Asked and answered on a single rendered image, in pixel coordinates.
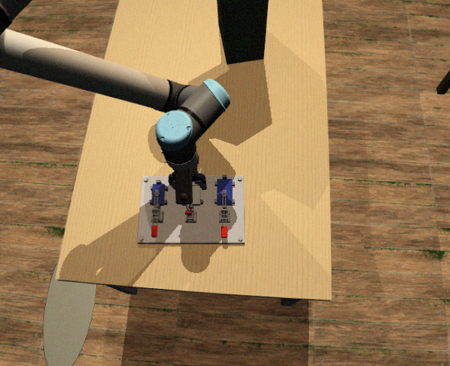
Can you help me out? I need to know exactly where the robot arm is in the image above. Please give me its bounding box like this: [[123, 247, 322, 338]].
[[0, 0, 230, 204]]

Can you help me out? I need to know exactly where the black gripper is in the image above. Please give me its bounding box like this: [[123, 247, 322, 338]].
[[169, 156, 207, 190]]

